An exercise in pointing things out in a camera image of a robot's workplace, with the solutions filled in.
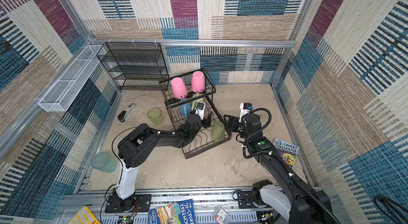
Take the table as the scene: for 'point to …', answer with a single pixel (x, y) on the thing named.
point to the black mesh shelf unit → (134, 66)
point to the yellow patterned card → (83, 216)
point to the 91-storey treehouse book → (181, 213)
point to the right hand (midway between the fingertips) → (230, 119)
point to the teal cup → (102, 161)
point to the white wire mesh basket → (59, 96)
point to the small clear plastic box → (221, 216)
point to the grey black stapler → (125, 114)
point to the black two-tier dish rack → (203, 142)
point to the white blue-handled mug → (185, 110)
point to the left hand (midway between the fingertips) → (207, 111)
